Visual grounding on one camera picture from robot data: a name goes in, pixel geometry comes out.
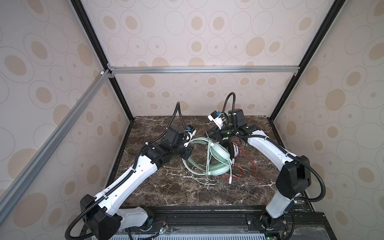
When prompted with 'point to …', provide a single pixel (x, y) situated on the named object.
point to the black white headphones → (231, 147)
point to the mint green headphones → (222, 165)
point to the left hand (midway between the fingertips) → (195, 145)
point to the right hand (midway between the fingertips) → (206, 133)
